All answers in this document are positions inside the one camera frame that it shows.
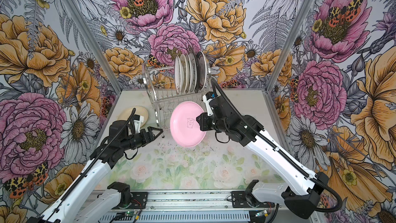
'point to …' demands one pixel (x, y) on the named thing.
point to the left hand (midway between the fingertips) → (158, 138)
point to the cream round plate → (124, 114)
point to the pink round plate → (184, 125)
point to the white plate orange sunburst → (177, 74)
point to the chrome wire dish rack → (160, 84)
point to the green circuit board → (129, 213)
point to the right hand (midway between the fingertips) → (199, 124)
